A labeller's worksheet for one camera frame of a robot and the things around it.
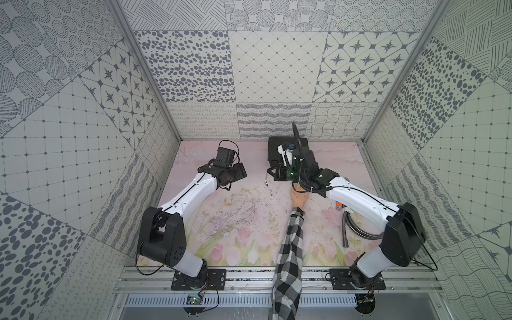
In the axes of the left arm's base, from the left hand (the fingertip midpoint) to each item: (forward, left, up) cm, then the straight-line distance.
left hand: (246, 173), depth 87 cm
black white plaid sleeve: (-39, -17, -10) cm, 44 cm away
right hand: (-4, -10, +6) cm, 12 cm away
